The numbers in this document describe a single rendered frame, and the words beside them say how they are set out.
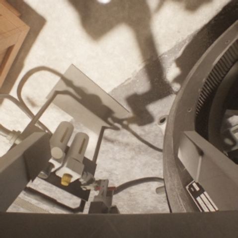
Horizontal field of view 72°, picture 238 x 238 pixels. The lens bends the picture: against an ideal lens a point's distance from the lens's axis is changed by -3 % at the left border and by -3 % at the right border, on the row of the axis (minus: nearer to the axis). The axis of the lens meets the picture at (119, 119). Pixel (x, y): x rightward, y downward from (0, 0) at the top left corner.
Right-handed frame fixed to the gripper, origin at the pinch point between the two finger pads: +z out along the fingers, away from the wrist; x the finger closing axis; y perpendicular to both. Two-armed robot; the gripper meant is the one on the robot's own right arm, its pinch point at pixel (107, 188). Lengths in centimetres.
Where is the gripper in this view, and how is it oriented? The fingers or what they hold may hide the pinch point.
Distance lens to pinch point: 72.2
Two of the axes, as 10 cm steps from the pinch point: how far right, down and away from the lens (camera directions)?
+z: 1.1, -6.3, 7.7
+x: -3.1, -7.6, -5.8
